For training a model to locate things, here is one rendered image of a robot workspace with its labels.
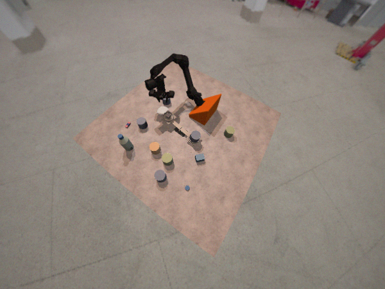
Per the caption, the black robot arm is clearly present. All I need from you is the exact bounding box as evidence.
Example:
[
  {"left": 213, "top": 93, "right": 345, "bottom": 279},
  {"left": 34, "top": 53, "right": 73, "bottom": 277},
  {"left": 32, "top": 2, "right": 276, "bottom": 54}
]
[{"left": 144, "top": 53, "right": 205, "bottom": 107}]

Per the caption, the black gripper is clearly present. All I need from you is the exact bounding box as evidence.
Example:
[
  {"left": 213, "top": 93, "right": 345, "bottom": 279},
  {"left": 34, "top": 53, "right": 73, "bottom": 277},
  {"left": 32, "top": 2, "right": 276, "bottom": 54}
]
[{"left": 149, "top": 84, "right": 175, "bottom": 103}]

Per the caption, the olive-yellow cylinder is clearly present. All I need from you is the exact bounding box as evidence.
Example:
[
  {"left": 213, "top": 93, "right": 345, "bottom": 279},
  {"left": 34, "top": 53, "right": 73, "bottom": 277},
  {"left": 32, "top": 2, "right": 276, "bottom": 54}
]
[
  {"left": 162, "top": 153, "right": 173, "bottom": 166},
  {"left": 224, "top": 126, "right": 235, "bottom": 138}
]

